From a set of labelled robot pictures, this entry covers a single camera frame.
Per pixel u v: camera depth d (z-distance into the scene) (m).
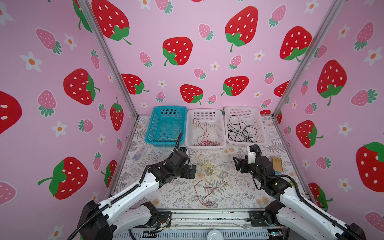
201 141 1.04
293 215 0.58
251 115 1.15
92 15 0.71
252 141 1.04
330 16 0.72
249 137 1.07
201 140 1.04
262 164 0.58
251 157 0.70
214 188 0.84
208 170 0.90
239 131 1.10
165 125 1.15
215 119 1.15
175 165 0.58
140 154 0.98
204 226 0.73
